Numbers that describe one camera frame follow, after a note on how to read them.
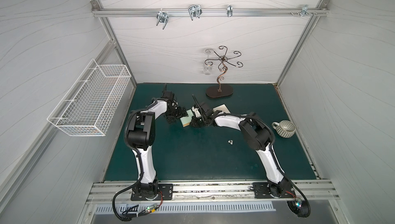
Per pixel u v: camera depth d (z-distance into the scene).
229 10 0.79
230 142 0.91
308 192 0.75
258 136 0.57
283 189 0.64
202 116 0.80
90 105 0.69
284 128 0.95
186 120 0.97
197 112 0.84
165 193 0.74
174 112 0.87
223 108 1.03
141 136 0.53
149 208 0.68
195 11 0.77
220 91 1.15
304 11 0.77
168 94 0.84
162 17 0.78
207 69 1.04
